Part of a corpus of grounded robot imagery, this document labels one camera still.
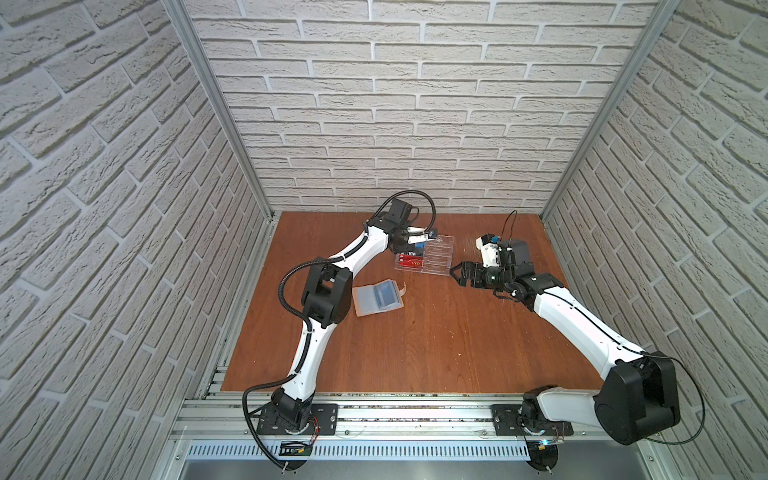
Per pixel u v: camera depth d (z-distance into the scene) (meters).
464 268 0.74
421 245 1.01
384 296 0.95
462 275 0.74
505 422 0.74
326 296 0.59
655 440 0.44
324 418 0.73
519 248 0.64
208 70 0.80
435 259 1.04
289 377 0.63
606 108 0.87
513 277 0.63
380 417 0.76
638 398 0.40
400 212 0.80
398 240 0.77
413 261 1.03
